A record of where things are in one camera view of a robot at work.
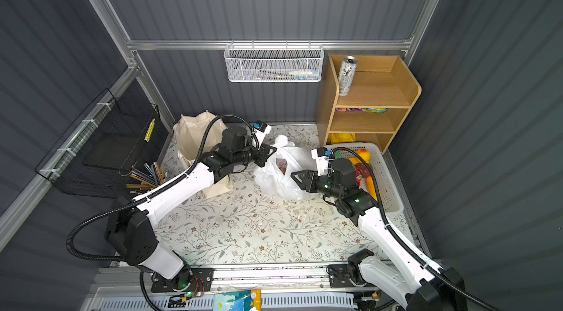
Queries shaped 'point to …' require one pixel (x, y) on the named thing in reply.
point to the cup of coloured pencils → (146, 177)
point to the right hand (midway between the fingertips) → (297, 177)
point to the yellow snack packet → (341, 137)
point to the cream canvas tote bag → (195, 130)
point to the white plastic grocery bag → (274, 175)
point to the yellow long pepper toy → (371, 188)
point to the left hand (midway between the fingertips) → (277, 148)
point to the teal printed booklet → (248, 300)
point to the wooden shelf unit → (383, 94)
